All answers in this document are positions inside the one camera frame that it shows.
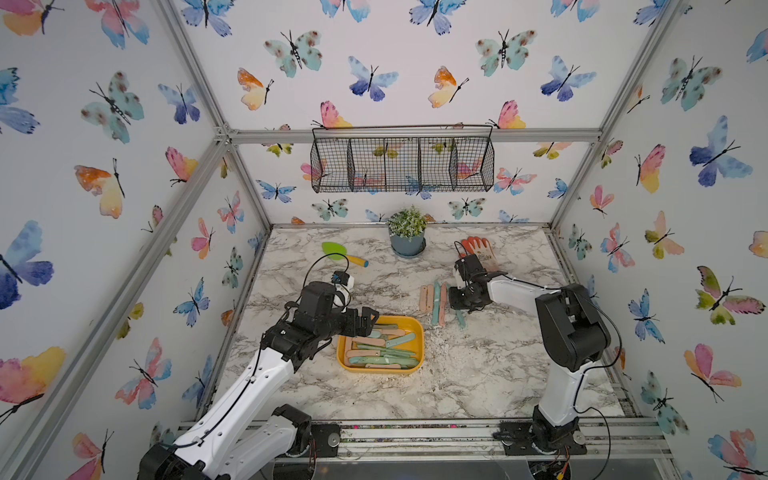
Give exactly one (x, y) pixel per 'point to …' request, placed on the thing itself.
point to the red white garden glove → (474, 245)
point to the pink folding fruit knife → (423, 299)
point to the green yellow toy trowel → (334, 247)
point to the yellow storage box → (414, 325)
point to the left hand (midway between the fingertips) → (365, 310)
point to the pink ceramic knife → (443, 301)
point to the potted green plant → (407, 230)
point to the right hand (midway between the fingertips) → (457, 298)
